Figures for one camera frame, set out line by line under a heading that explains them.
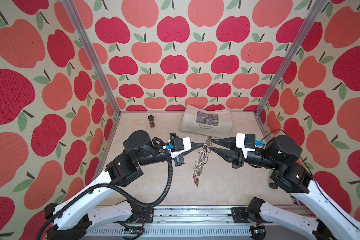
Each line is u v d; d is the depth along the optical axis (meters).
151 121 1.07
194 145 0.45
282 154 0.37
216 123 1.04
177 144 0.36
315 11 0.71
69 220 0.37
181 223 0.73
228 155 0.44
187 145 0.37
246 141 0.37
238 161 0.44
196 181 0.54
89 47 0.84
